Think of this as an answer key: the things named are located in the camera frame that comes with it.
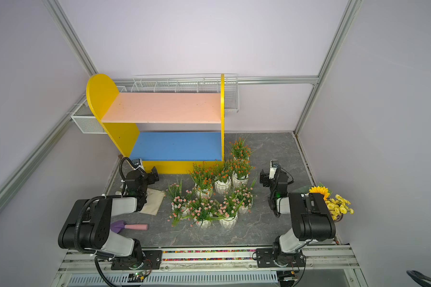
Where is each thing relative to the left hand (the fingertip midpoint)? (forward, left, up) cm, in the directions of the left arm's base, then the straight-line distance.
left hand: (146, 169), depth 93 cm
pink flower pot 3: (-27, -30, +8) cm, 41 cm away
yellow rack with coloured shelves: (+8, -12, +3) cm, 15 cm away
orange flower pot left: (-11, -30, +8) cm, 33 cm away
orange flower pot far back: (+4, -49, +6) cm, 50 cm away
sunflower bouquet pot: (-32, -79, +17) cm, 87 cm away
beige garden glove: (-13, -4, -8) cm, 16 cm away
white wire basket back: (+35, -31, +28) cm, 54 cm away
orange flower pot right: (-7, -49, +5) cm, 49 cm away
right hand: (-4, -66, -1) cm, 66 cm away
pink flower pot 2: (-28, -40, +8) cm, 50 cm away
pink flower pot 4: (-22, -21, +6) cm, 31 cm away
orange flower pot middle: (-10, -40, 0) cm, 41 cm away
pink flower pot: (-21, -48, +6) cm, 53 cm away
